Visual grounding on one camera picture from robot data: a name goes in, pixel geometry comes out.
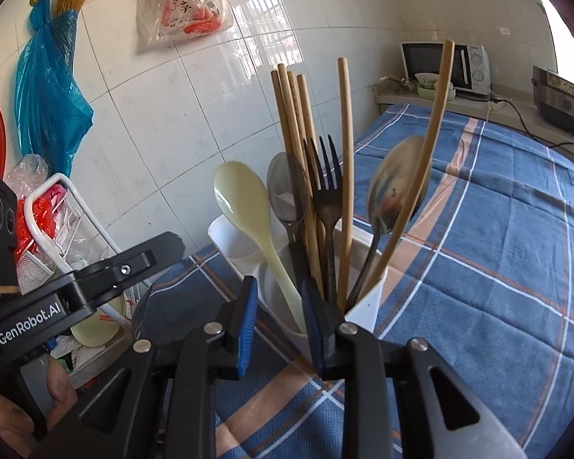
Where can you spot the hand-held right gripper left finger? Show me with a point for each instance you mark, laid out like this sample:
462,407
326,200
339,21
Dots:
246,325

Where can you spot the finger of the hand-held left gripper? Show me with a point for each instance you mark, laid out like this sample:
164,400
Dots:
124,265

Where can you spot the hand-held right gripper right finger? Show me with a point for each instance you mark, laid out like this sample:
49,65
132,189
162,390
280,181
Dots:
315,325

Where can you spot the white plastic utensil holder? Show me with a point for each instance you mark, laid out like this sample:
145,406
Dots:
239,244

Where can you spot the metal fork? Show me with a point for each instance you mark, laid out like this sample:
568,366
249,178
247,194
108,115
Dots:
325,205

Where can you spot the pale plastic spoon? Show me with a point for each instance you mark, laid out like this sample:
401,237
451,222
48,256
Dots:
241,191

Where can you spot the small metal spoon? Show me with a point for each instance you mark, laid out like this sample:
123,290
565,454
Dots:
284,191

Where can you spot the large metal spoon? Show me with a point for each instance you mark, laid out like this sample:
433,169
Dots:
392,191

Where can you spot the wooden chopstick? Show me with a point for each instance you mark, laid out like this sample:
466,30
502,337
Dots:
306,114
280,110
437,100
346,153
288,110

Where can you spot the person's left hand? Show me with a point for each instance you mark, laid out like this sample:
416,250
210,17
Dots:
5,416

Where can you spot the metal mesh strainer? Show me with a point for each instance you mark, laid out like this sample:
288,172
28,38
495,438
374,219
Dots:
31,270

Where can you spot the cream plate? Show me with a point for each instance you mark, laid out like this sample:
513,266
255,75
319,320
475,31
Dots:
95,332

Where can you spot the clear plastic bag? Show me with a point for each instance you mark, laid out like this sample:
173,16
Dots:
26,172

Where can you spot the blue plaid tablecloth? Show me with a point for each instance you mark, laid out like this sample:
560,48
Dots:
483,248

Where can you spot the blue plastic bag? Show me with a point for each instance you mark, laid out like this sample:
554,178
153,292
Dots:
48,86

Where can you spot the red printed plastic bag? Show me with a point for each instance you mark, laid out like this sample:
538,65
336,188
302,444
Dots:
181,14

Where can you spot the pale green dish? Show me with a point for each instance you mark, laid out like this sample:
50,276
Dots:
425,88

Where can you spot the white power strip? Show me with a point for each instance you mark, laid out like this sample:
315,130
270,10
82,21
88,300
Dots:
496,103

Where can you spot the white microwave oven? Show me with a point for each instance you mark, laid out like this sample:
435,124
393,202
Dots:
473,67

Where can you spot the dark rice cooker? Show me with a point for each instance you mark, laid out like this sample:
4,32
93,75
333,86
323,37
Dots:
557,100

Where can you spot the kitchen window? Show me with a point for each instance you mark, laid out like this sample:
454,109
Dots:
562,43

